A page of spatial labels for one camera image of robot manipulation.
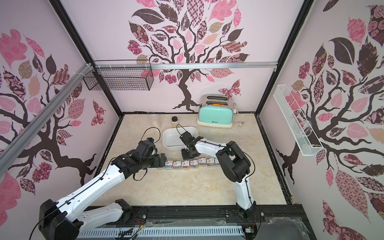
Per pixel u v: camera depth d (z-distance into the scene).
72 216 0.41
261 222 0.68
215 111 1.02
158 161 0.70
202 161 0.91
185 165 0.90
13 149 0.50
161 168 0.89
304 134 0.74
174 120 1.03
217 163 0.90
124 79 1.22
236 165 0.52
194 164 0.90
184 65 0.93
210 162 0.90
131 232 0.72
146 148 0.60
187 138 0.77
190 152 0.81
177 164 0.90
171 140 1.02
